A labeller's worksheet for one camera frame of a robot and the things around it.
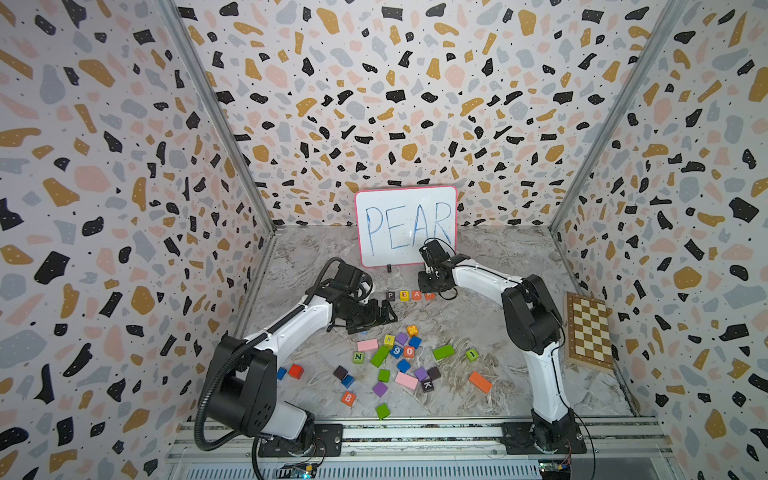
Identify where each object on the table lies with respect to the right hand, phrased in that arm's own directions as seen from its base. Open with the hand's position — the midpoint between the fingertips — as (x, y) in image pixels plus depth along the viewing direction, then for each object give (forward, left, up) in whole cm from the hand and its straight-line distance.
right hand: (426, 284), depth 102 cm
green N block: (-26, +20, 0) cm, 33 cm away
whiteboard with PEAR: (+16, +12, +13) cm, 23 cm away
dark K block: (-33, 0, -2) cm, 33 cm away
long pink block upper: (-21, +18, -2) cm, 28 cm away
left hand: (-18, +11, +8) cm, 23 cm away
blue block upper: (-20, +4, -3) cm, 20 cm away
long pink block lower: (-31, +6, -3) cm, 32 cm away
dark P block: (-4, +12, -1) cm, 13 cm away
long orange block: (-31, -15, -3) cm, 34 cm away
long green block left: (-24, +14, -2) cm, 28 cm away
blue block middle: (-27, +7, -2) cm, 28 cm away
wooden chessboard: (-15, -49, -2) cm, 51 cm away
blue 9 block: (-23, +9, -1) cm, 25 cm away
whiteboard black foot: (+7, +13, 0) cm, 15 cm away
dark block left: (-29, +25, -3) cm, 39 cm away
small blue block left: (-32, +23, -2) cm, 39 cm away
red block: (-30, +37, -1) cm, 48 cm away
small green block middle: (-30, +12, -2) cm, 32 cm away
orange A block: (-4, +3, -1) cm, 5 cm away
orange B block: (-36, +21, -2) cm, 42 cm away
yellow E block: (-4, +7, -1) cm, 8 cm away
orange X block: (-16, +5, -1) cm, 17 cm away
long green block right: (-23, -5, -3) cm, 23 cm away
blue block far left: (-31, +41, -1) cm, 51 cm away
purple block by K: (-29, +2, -2) cm, 30 cm away
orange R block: (-3, -1, -2) cm, 4 cm away
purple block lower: (-34, +13, -3) cm, 36 cm away
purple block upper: (-19, +8, -3) cm, 20 cm away
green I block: (-23, -13, -2) cm, 27 cm away
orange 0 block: (-23, +5, -1) cm, 24 cm away
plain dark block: (-29, -2, -3) cm, 29 cm away
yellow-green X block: (-21, +11, 0) cm, 24 cm away
